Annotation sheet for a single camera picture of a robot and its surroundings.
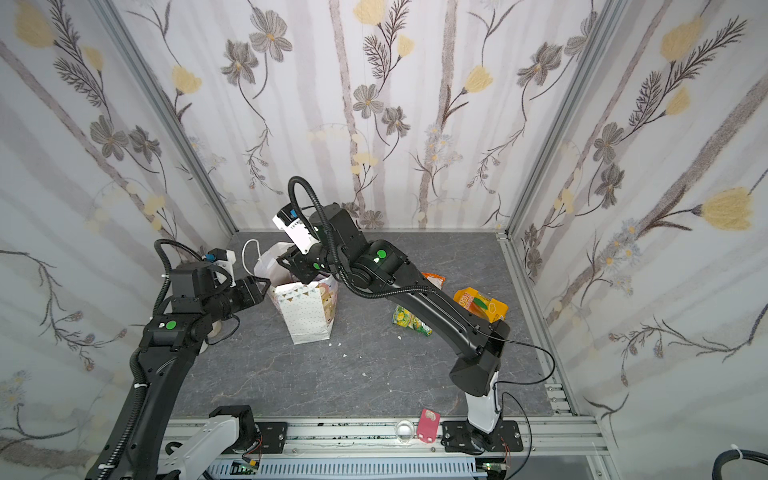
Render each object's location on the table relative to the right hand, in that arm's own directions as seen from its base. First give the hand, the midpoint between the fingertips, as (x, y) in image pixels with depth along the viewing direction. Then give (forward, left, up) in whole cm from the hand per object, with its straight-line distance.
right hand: (281, 247), depth 59 cm
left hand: (+3, +10, -15) cm, 18 cm away
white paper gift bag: (0, -1, -27) cm, 27 cm away
